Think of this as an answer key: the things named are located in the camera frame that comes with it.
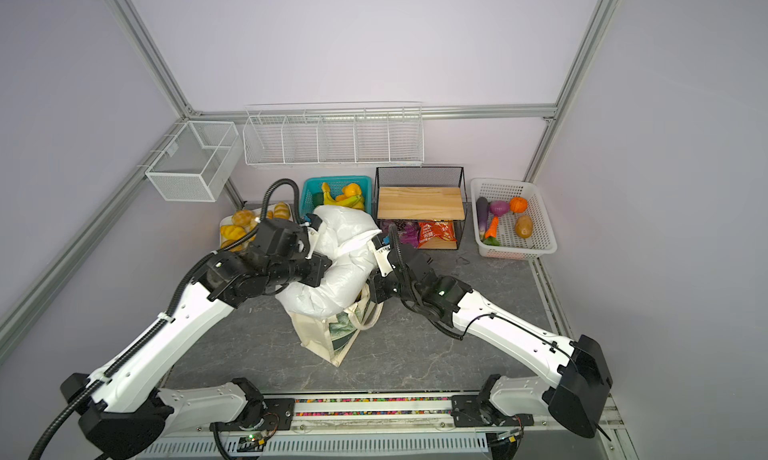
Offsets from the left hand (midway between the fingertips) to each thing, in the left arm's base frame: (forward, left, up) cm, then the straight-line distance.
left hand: (328, 268), depth 69 cm
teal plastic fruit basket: (+47, +14, -22) cm, 54 cm away
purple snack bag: (+28, -22, -22) cm, 41 cm away
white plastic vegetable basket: (+20, -68, -22) cm, 74 cm away
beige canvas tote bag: (-12, 0, -12) cm, 17 cm away
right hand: (0, -8, -5) cm, 9 cm away
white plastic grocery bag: (+5, -4, +6) cm, 9 cm away
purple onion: (+37, -57, -23) cm, 72 cm away
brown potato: (+28, -65, -24) cm, 75 cm away
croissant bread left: (+33, +42, -25) cm, 59 cm away
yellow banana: (+45, +3, -22) cm, 50 cm away
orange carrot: (+28, -53, -24) cm, 64 cm away
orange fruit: (+46, -2, -18) cm, 49 cm away
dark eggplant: (+36, -51, -23) cm, 66 cm away
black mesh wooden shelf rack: (+31, -28, -13) cm, 44 cm away
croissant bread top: (+40, +40, -24) cm, 61 cm away
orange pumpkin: (+38, -65, -22) cm, 78 cm away
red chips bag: (+27, -29, -22) cm, 45 cm away
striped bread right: (+44, +26, -25) cm, 57 cm away
